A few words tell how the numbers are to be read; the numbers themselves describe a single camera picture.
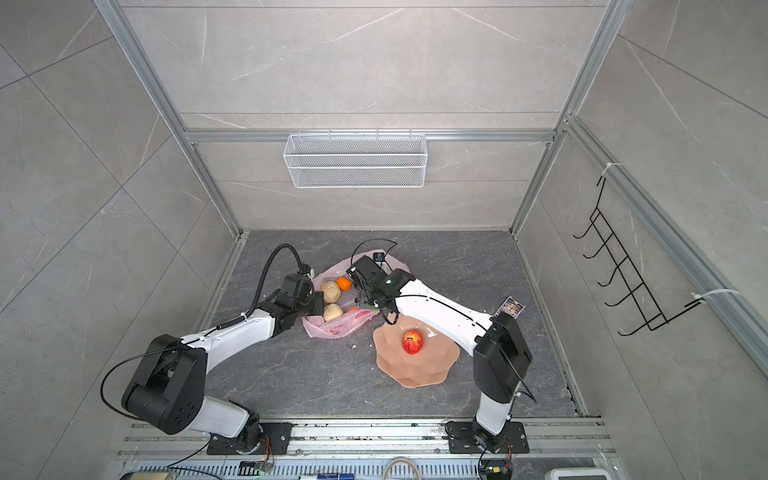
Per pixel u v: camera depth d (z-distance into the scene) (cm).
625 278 67
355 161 101
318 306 82
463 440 73
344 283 99
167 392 43
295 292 70
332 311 90
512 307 96
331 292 95
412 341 84
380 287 60
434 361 85
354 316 88
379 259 75
